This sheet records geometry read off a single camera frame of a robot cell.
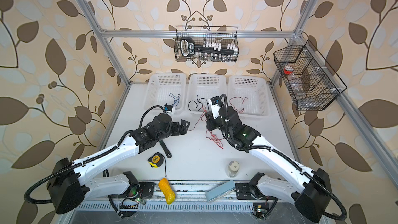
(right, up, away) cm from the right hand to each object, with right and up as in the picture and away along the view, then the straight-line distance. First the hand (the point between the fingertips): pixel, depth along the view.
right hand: (206, 114), depth 74 cm
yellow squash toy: (-18, -35, -3) cm, 40 cm away
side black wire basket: (+51, +16, 0) cm, 53 cm away
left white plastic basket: (-31, +15, +45) cm, 57 cm away
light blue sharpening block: (+6, -35, -3) cm, 36 cm away
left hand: (-11, -5, +5) cm, 13 cm away
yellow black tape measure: (-26, -25, +7) cm, 37 cm away
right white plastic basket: (+33, +10, +41) cm, 53 cm away
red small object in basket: (+43, +23, +7) cm, 49 cm away
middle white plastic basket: (-4, +16, +43) cm, 46 cm away
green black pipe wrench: (-22, -23, +13) cm, 34 cm away
